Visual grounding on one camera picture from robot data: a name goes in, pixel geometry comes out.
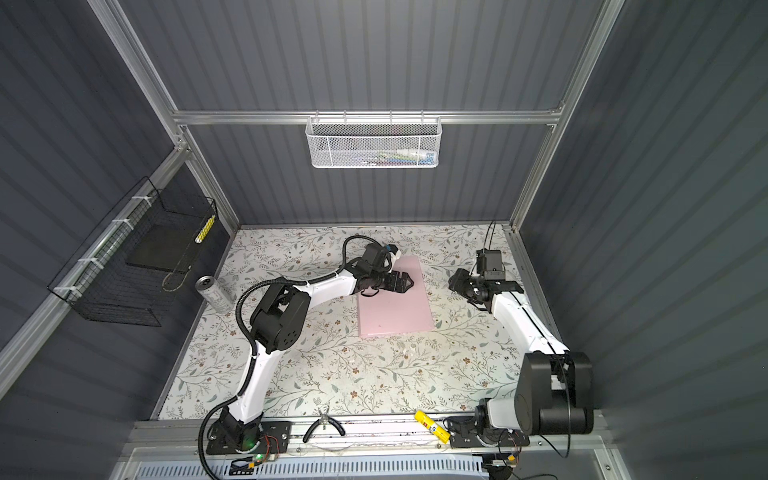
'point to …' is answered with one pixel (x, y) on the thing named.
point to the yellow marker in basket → (205, 229)
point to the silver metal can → (213, 292)
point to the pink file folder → (393, 312)
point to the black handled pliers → (324, 419)
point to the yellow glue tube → (437, 431)
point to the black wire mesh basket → (152, 228)
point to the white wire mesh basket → (378, 142)
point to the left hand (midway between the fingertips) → (404, 280)
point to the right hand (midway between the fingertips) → (459, 283)
